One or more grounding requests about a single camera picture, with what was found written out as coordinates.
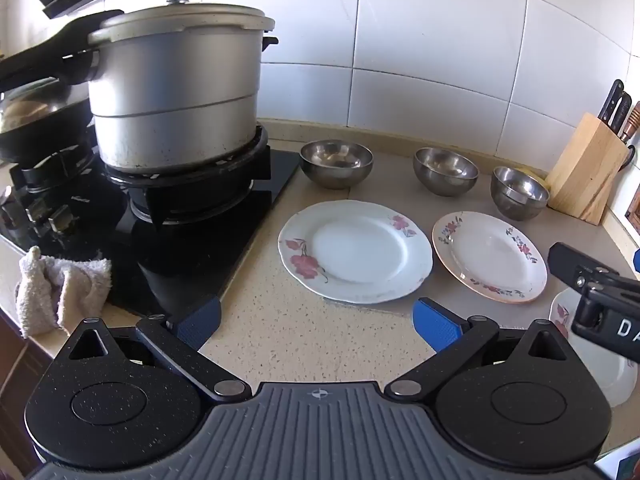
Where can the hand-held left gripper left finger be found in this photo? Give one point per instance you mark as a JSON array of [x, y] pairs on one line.
[[200, 322]]

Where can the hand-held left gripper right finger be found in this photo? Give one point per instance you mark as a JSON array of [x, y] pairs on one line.
[[437, 327]]

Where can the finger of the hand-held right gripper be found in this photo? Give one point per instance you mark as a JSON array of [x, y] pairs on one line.
[[575, 262], [636, 262]]

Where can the small white floral plate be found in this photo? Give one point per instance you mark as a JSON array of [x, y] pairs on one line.
[[600, 380]]

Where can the small steel bowl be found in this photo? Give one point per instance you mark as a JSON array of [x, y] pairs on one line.
[[519, 197]]

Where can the orange-rimmed floral plate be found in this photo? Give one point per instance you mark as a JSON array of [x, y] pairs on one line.
[[487, 255]]

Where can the large white floral plate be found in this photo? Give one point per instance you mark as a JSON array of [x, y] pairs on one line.
[[355, 250]]

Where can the medium steel bowl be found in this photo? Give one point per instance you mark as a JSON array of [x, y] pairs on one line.
[[445, 175]]

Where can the large steel bowl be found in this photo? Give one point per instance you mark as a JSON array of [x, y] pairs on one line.
[[336, 167]]

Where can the wooden knife block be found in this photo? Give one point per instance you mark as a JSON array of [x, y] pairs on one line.
[[585, 170]]

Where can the black scissors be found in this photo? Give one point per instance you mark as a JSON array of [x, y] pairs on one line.
[[631, 152]]

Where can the black gas stove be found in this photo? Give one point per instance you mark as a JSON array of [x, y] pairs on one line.
[[225, 210]]

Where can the white towel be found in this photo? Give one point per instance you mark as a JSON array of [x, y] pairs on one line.
[[55, 290]]

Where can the brown base cabinet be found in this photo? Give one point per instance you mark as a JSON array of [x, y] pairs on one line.
[[15, 385]]

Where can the silver pressure cooker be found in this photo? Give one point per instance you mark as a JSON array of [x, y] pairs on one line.
[[175, 90]]

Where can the black wok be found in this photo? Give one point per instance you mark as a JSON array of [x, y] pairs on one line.
[[45, 140]]

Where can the glass pan lid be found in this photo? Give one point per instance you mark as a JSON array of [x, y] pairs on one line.
[[30, 105]]

